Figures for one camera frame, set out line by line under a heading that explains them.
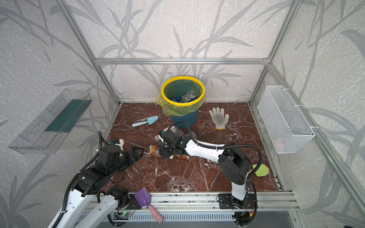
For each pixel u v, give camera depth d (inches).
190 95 38.2
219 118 42.9
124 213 27.8
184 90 39.8
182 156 33.7
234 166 18.0
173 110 33.8
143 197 29.7
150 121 42.8
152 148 34.6
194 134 37.6
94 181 18.3
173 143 25.4
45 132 25.3
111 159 20.7
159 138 30.4
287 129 24.3
